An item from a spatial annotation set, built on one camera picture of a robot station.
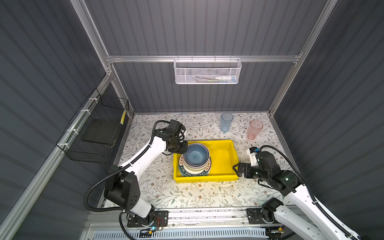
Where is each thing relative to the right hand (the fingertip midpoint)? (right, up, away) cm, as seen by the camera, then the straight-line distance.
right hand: (241, 168), depth 76 cm
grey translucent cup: (-3, +27, +23) cm, 35 cm away
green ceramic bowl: (-24, -4, +7) cm, 26 cm away
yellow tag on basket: (-65, +27, +7) cm, 70 cm away
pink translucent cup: (+13, +21, +16) cm, 30 cm away
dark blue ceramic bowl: (-23, +5, +11) cm, 25 cm away
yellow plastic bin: (-6, -1, +18) cm, 18 cm away
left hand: (-29, +9, +7) cm, 32 cm away
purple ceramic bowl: (-24, 0, +3) cm, 24 cm away
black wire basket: (-73, +17, -6) cm, 76 cm away
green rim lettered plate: (-30, -5, +8) cm, 32 cm away
